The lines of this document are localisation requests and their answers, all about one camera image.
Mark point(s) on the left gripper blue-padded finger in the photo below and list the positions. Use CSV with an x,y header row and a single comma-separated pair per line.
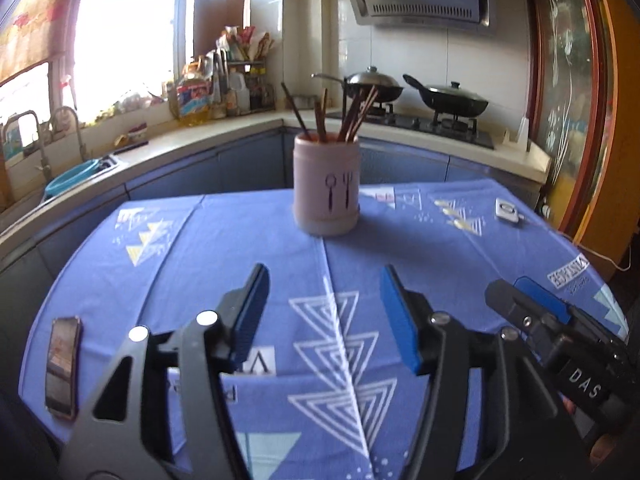
x,y
543,297

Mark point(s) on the yellow cooking oil bottle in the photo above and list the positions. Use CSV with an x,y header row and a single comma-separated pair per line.
x,y
193,95

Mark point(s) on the black spice rack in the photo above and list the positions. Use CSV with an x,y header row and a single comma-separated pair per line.
x,y
262,97

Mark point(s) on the blue plastic basin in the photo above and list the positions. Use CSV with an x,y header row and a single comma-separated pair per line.
x,y
71,177

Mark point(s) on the light brown crossing chopstick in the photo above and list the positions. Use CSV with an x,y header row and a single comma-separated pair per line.
x,y
317,116

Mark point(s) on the patterned window blind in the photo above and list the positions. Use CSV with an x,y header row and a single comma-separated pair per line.
x,y
37,32

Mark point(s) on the black wok with steel lid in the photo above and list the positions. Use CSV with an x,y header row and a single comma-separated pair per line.
x,y
388,88

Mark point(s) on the blue kitchen cabinets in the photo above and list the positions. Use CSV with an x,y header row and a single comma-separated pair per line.
x,y
36,246

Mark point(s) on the decorated glass door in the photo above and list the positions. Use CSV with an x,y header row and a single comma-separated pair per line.
x,y
585,111

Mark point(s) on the blue patterned tablecloth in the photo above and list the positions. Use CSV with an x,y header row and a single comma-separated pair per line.
x,y
323,393

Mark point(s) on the dark red chopstick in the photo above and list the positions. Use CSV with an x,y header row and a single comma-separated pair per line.
x,y
295,110

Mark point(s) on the white plastic jug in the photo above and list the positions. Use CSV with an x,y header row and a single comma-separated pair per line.
x,y
238,85

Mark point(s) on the pink utensil holder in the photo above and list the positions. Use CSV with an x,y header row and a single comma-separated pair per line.
x,y
326,179

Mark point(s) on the smartphone with dark case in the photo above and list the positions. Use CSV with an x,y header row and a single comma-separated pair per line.
x,y
60,383

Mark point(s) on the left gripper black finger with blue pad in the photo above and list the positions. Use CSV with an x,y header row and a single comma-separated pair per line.
x,y
525,431
123,429

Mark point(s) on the steel kitchen faucet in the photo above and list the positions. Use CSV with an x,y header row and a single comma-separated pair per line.
x,y
36,145

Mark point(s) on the orange brown chopstick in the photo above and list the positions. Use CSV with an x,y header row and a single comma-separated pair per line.
x,y
365,92

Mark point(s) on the black frying pan with lid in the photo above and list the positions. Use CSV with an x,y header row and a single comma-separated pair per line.
x,y
451,100

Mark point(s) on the brown wooden chopstick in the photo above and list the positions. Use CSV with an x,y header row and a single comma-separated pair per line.
x,y
365,107

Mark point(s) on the reddish brown chopstick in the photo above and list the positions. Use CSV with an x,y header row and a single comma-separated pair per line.
x,y
350,117

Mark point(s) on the black gas stove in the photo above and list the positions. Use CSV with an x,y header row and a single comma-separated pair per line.
x,y
447,126

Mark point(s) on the small white remote device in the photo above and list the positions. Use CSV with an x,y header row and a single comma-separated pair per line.
x,y
506,211

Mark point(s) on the person's hand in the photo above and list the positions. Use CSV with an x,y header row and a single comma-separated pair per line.
x,y
602,448

